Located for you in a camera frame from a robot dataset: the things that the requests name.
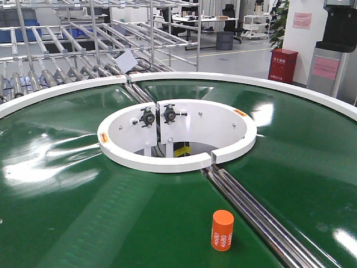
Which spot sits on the small cardboard box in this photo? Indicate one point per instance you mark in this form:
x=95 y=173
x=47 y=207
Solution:
x=222 y=17

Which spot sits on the white shelf cart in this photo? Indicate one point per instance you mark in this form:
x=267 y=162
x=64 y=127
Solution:
x=255 y=26

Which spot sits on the white office desk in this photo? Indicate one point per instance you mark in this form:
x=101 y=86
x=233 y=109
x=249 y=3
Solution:
x=203 y=19

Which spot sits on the red fire equipment box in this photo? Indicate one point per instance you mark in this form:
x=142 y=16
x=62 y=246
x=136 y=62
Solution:
x=282 y=65

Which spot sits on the grey and black machine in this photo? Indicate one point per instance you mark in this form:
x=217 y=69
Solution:
x=340 y=28

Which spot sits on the orange cylinder capacitor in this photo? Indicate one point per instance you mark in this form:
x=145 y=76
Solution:
x=221 y=231

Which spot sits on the steel roller flow rack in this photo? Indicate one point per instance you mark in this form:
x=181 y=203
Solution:
x=18 y=83

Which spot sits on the black office chair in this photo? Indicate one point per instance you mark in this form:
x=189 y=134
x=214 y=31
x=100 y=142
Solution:
x=229 y=11

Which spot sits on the pink paper sign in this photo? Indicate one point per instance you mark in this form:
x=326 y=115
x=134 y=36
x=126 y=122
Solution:
x=302 y=20
x=325 y=67

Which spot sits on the blue plastic bin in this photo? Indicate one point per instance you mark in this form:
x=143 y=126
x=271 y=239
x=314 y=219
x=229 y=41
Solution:
x=33 y=35

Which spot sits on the small white box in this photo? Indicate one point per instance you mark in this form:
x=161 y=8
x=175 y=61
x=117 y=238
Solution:
x=127 y=60

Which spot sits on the round green belt conveyor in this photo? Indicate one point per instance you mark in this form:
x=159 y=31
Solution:
x=83 y=195

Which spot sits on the grey plastic crate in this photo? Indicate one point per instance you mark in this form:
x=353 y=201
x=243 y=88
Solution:
x=224 y=40

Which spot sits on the tall green plant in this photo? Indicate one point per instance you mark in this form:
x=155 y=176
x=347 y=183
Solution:
x=279 y=25

